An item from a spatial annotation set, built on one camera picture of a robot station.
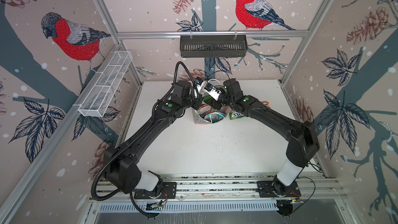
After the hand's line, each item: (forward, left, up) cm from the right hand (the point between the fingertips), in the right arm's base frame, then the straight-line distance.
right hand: (209, 94), depth 83 cm
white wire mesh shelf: (-7, +53, +8) cm, 54 cm away
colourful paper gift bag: (-6, +1, -11) cm, 12 cm away
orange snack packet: (+12, -40, -22) cm, 47 cm away
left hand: (-3, +3, +5) cm, 6 cm away
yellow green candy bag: (0, -16, -20) cm, 26 cm away
